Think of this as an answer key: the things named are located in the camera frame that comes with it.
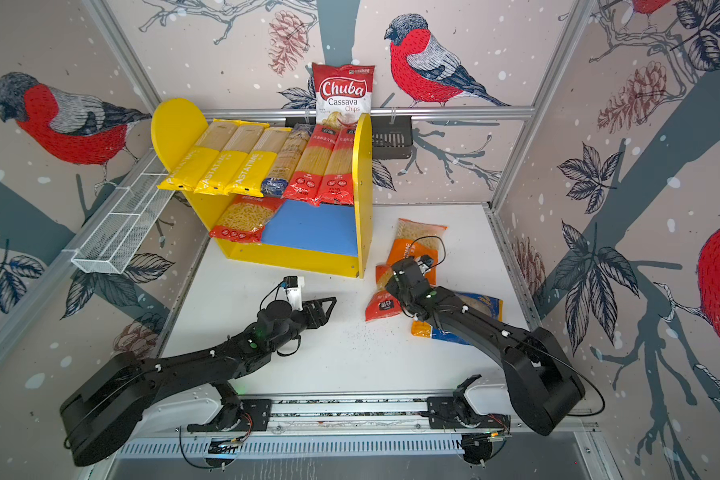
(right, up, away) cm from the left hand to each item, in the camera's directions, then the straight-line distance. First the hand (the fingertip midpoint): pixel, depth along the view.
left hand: (330, 303), depth 80 cm
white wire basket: (-53, +16, -9) cm, 56 cm away
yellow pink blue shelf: (+1, +17, +11) cm, 20 cm away
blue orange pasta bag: (+46, -3, +9) cm, 47 cm away
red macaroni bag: (-30, +24, +15) cm, 41 cm away
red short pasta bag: (+15, -1, +4) cm, 16 cm away
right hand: (+15, +3, +7) cm, 17 cm away
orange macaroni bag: (+28, +17, +27) cm, 42 cm away
